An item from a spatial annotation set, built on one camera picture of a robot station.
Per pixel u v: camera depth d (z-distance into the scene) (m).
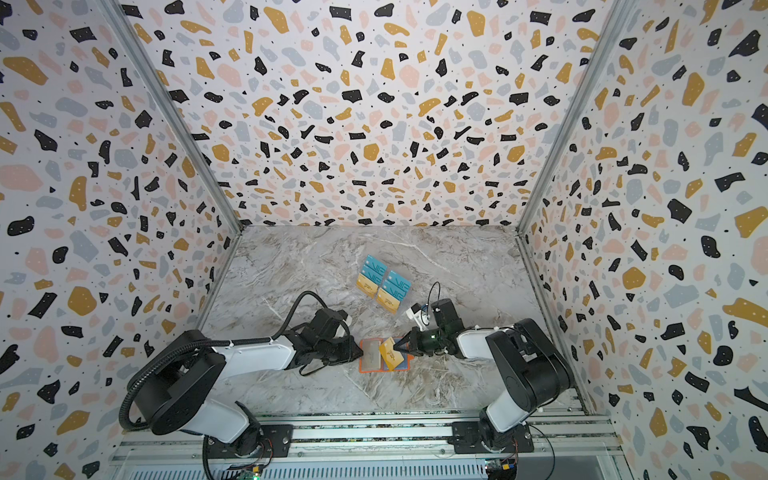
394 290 0.95
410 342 0.84
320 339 0.71
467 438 0.74
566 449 0.76
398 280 0.95
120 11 0.69
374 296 0.98
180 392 0.43
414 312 0.87
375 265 0.99
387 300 0.95
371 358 0.87
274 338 0.60
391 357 0.86
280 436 0.74
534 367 0.47
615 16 0.72
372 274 0.98
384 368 0.85
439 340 0.78
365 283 0.98
